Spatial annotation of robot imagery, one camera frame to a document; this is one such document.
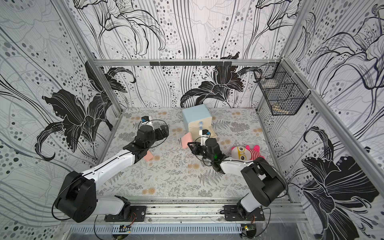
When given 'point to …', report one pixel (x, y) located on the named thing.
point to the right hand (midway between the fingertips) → (190, 143)
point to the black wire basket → (284, 93)
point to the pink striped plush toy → (242, 153)
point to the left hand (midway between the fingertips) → (164, 130)
